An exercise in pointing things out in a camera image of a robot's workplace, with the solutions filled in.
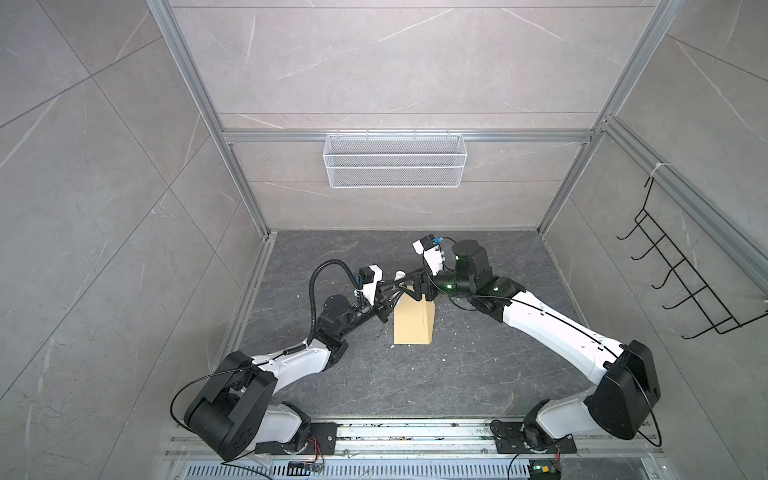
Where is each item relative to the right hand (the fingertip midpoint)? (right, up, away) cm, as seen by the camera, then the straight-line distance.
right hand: (401, 278), depth 74 cm
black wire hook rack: (+63, -2, -12) cm, 65 cm away
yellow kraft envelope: (+5, -15, +21) cm, 26 cm away
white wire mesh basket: (-1, +39, +26) cm, 47 cm away
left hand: (0, 0, +1) cm, 1 cm away
